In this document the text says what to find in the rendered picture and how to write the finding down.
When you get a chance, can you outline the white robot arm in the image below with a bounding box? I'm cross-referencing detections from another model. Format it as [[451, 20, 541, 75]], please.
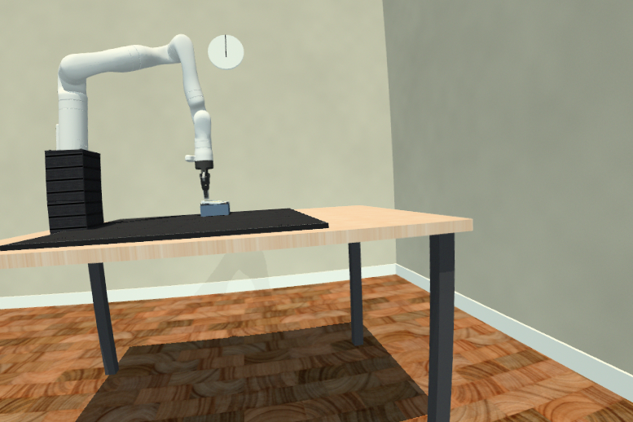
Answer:
[[56, 34, 213, 162]]

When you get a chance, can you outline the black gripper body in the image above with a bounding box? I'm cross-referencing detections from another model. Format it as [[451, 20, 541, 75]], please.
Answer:
[[195, 160, 213, 181]]

